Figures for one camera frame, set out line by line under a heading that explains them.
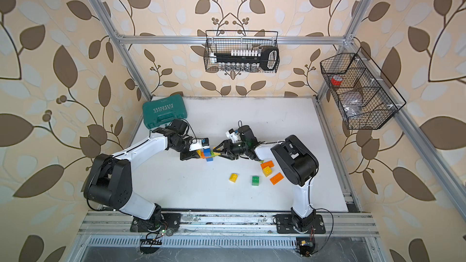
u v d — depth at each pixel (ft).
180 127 2.43
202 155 2.90
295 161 1.69
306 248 2.40
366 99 2.38
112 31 2.91
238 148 2.70
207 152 2.83
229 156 2.77
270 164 2.97
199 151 2.83
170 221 2.49
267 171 2.79
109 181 1.46
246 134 2.52
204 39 2.98
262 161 2.99
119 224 2.50
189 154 2.59
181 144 2.47
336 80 2.85
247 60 2.76
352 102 2.38
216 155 2.91
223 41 2.99
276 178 2.84
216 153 2.85
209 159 2.98
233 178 2.80
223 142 2.77
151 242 2.42
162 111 3.55
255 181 2.71
